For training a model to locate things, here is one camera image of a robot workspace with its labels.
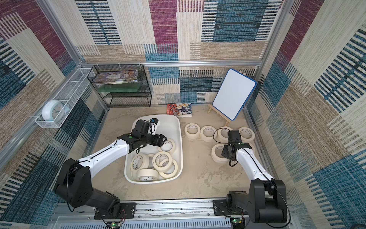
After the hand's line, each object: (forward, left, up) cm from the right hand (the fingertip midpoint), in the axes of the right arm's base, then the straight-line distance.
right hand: (228, 152), depth 88 cm
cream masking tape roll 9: (-15, +46, +5) cm, 49 cm away
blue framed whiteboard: (+30, -5, +21) cm, 37 cm away
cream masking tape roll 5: (+6, +37, -3) cm, 38 cm away
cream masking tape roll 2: (+18, +10, -6) cm, 21 cm away
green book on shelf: (+39, +66, +20) cm, 79 cm away
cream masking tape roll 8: (-13, +35, -2) cm, 38 cm away
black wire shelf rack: (+49, +61, +1) cm, 78 cm away
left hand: (+7, +40, +7) cm, 42 cm away
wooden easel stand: (+29, +1, +2) cm, 29 cm away
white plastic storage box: (+22, +37, -4) cm, 43 cm away
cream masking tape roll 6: (-5, +53, -1) cm, 54 cm away
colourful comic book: (+39, +29, -3) cm, 48 cm away
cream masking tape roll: (+20, +21, -5) cm, 29 cm away
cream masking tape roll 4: (0, +7, 0) cm, 7 cm away
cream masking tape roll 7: (-10, +39, 0) cm, 40 cm away
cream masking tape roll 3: (+15, 0, -3) cm, 15 cm away
